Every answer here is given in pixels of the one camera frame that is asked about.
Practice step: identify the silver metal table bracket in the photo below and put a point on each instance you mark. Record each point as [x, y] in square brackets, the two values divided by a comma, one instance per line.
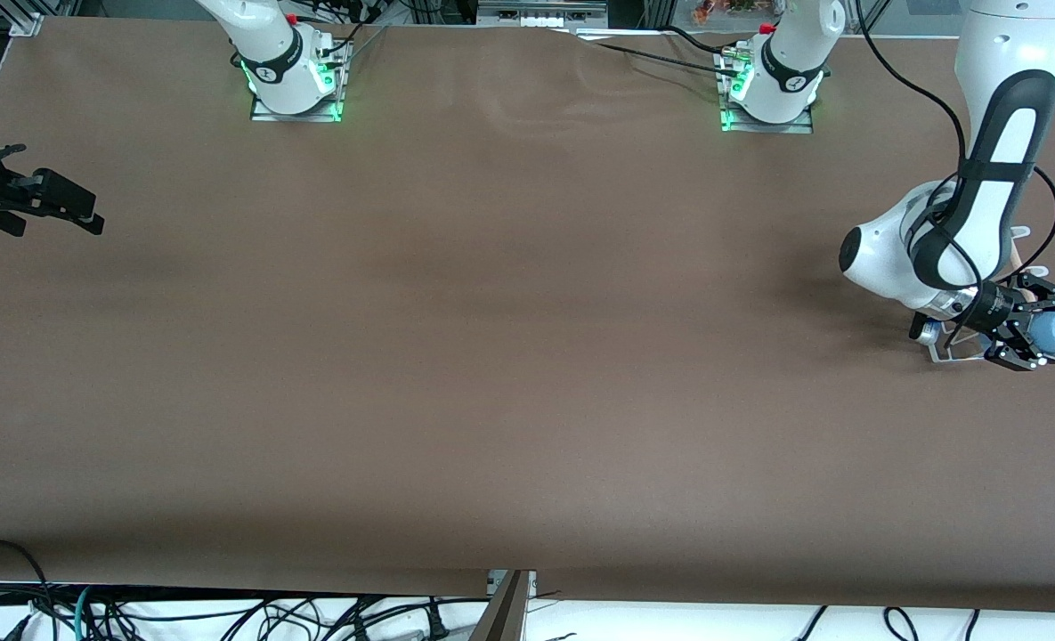
[530, 583]

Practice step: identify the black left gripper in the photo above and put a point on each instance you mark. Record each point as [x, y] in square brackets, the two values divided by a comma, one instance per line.
[995, 308]

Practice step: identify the orange red background item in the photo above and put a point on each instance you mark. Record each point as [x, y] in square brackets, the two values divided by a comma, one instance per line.
[723, 9]

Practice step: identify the aluminium frame profile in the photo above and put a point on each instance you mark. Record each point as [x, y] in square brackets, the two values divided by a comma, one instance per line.
[27, 20]

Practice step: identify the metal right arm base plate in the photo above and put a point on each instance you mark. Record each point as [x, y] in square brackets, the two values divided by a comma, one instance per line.
[313, 116]

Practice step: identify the dark angled metal bar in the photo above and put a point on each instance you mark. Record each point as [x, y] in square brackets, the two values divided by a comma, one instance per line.
[502, 619]

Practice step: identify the brown table cover sheet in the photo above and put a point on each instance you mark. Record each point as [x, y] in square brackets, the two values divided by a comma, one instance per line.
[527, 401]

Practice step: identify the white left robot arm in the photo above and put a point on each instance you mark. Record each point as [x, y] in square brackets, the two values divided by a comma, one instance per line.
[883, 258]

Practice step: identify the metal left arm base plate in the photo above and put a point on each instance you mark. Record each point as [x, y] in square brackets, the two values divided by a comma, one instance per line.
[794, 127]

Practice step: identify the white power strip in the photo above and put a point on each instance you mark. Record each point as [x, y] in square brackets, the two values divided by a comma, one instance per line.
[540, 11]

